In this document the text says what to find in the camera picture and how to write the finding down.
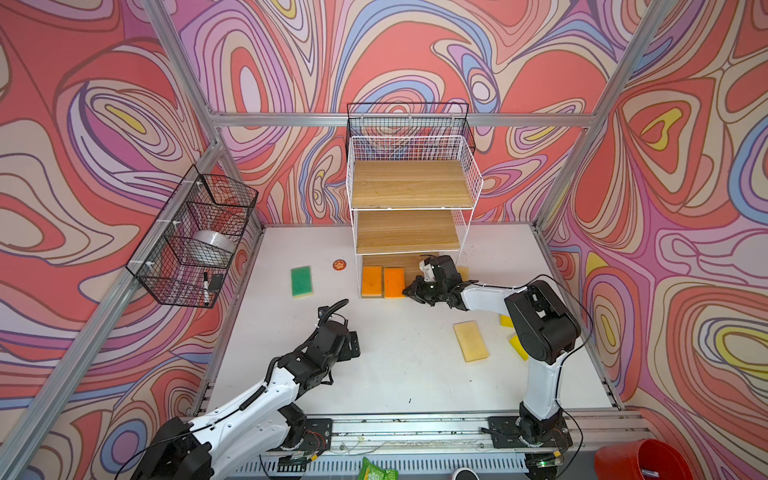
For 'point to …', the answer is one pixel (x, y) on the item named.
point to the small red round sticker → (339, 265)
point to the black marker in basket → (206, 289)
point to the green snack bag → (369, 471)
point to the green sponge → (301, 282)
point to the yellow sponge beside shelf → (464, 273)
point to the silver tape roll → (213, 243)
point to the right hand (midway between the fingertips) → (404, 296)
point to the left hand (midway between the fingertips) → (348, 337)
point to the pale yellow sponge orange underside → (471, 342)
